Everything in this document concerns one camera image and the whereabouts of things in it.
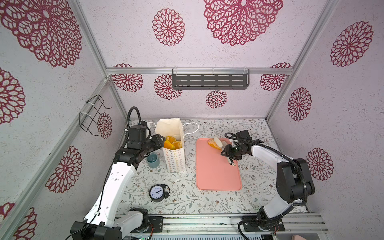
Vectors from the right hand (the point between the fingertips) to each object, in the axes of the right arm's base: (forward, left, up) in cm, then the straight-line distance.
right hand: (223, 152), depth 91 cm
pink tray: (-8, +5, -9) cm, 13 cm away
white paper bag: (+9, +31, +13) cm, 35 cm away
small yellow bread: (+1, +28, +6) cm, 29 cm away
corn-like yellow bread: (+7, +33, +4) cm, 34 cm away
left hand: (-6, +34, +17) cm, 39 cm away
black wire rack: (+6, +72, +27) cm, 77 cm away
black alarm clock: (-24, +37, -5) cm, 44 cm away
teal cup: (-4, +44, -5) cm, 45 cm away
